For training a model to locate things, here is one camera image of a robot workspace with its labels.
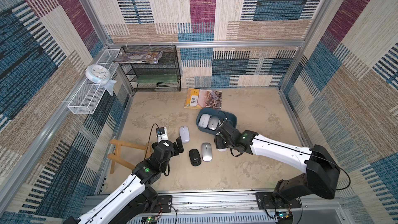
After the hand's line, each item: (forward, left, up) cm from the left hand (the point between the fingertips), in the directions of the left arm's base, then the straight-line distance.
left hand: (173, 138), depth 80 cm
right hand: (+2, -23, -4) cm, 24 cm away
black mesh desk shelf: (+49, +11, 0) cm, 50 cm away
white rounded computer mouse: (+18, -16, -10) cm, 26 cm away
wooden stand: (-3, +34, -15) cm, 37 cm away
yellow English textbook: (+39, -12, -13) cm, 43 cm away
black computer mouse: (-5, -11, -12) cm, 17 cm away
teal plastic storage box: (+19, -34, -9) cm, 40 cm away
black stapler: (+44, +11, -3) cm, 45 cm away
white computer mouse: (+11, -4, -13) cm, 17 cm away
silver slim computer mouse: (-2, -17, -13) cm, 22 cm away
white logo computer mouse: (-6, -25, -2) cm, 25 cm away
